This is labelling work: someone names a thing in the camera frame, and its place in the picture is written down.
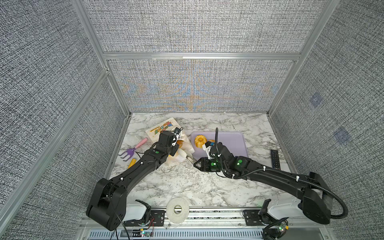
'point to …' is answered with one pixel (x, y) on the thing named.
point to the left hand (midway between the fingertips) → (171, 141)
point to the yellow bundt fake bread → (200, 140)
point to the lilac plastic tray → (236, 141)
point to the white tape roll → (175, 217)
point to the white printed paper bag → (185, 147)
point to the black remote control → (275, 162)
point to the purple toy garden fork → (130, 151)
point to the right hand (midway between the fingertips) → (195, 165)
